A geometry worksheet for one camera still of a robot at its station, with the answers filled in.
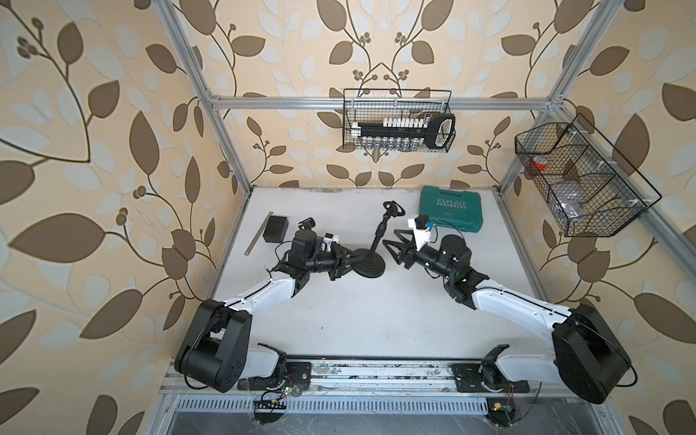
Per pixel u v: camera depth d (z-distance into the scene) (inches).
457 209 42.6
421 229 26.2
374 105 35.8
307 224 33.1
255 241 41.3
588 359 16.3
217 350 16.6
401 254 27.4
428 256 27.1
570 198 29.0
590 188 28.6
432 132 33.3
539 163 34.5
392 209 27.4
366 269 29.9
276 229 40.4
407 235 30.3
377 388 29.0
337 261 28.9
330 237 32.4
